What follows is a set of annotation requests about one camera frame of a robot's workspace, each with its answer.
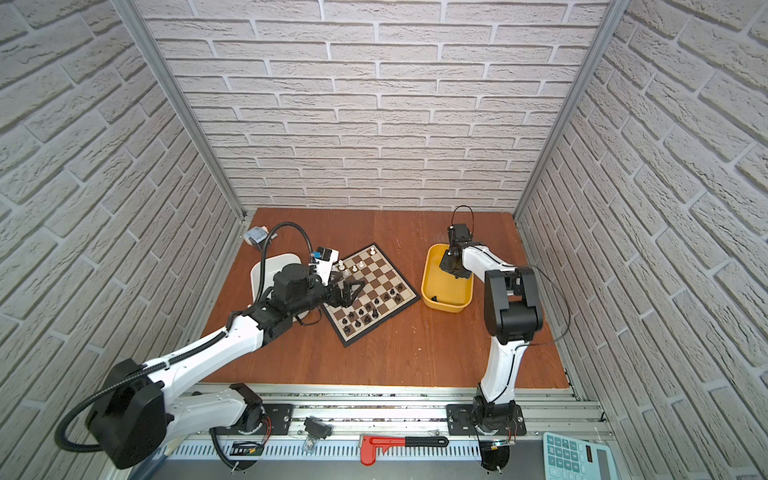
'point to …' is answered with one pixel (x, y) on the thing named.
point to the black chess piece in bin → (434, 298)
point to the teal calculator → (569, 458)
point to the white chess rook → (372, 252)
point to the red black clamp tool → (369, 443)
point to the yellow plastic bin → (440, 290)
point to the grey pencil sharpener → (256, 235)
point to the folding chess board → (385, 294)
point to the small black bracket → (316, 428)
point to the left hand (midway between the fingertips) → (354, 276)
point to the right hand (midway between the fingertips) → (452, 263)
